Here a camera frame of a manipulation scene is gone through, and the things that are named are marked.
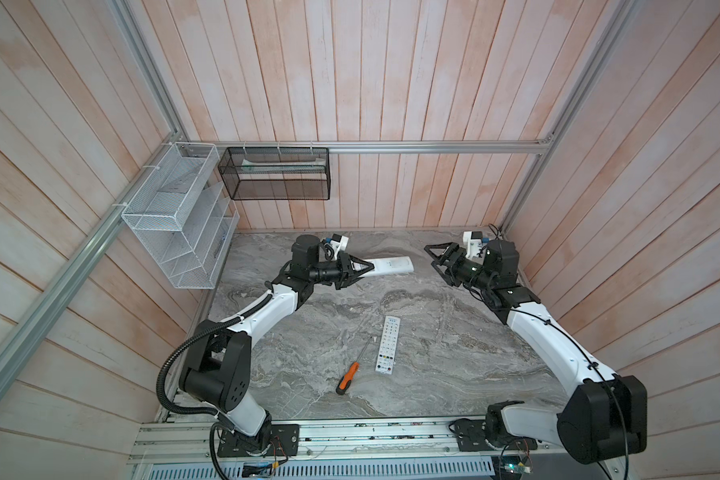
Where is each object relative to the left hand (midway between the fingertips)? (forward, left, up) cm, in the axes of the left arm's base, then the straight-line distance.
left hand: (374, 273), depth 77 cm
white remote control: (+4, -5, -1) cm, 6 cm away
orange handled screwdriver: (-18, +6, -23) cm, 30 cm away
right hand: (+5, -14, +2) cm, 15 cm away
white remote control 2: (-12, -5, -23) cm, 27 cm away
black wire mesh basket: (+44, +33, 0) cm, 55 cm away
